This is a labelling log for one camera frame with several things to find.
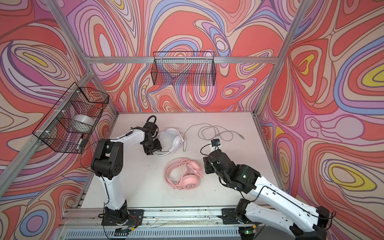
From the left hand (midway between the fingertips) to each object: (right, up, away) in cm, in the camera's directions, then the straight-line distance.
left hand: (160, 149), depth 98 cm
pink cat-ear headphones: (+21, -13, -20) cm, 31 cm away
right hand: (+30, -2, -26) cm, 40 cm away
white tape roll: (-32, +17, -27) cm, 45 cm away
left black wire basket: (-38, +16, -27) cm, 49 cm away
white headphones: (+8, +6, -1) cm, 10 cm away
